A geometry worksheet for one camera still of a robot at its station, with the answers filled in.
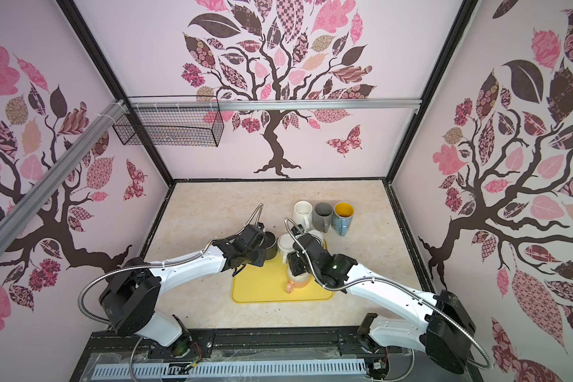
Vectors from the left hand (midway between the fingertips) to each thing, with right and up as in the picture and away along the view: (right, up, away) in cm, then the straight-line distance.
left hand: (261, 256), depth 88 cm
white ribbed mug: (+16, +15, +13) cm, 26 cm away
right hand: (+12, +3, -9) cm, 15 cm away
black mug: (+4, +5, -2) cm, 7 cm away
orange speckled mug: (+14, -7, -8) cm, 18 cm away
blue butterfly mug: (+32, +15, +5) cm, 36 cm away
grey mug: (+24, +15, +6) cm, 29 cm away
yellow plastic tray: (+3, -10, -2) cm, 10 cm away
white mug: (+9, +4, 0) cm, 10 cm away
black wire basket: (-38, +54, +7) cm, 67 cm away
